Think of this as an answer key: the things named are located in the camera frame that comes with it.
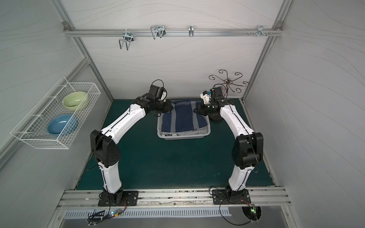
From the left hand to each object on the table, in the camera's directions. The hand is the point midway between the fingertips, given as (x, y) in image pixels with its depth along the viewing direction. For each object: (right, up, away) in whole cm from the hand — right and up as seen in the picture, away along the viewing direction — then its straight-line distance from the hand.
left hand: (174, 107), depth 85 cm
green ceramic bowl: (-52, +3, -12) cm, 53 cm away
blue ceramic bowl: (-51, -9, -19) cm, 55 cm away
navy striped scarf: (+5, -6, -1) cm, 8 cm away
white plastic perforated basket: (+14, -17, +4) cm, 22 cm away
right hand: (+13, -2, +2) cm, 13 cm away
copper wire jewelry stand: (+34, +16, +3) cm, 38 cm away
